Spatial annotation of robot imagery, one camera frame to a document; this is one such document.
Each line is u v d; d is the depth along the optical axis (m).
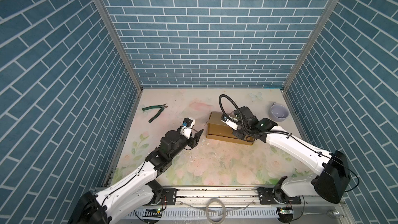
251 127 0.60
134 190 0.49
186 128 0.64
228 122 0.72
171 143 0.55
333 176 0.39
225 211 0.70
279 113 1.03
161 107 1.08
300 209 0.72
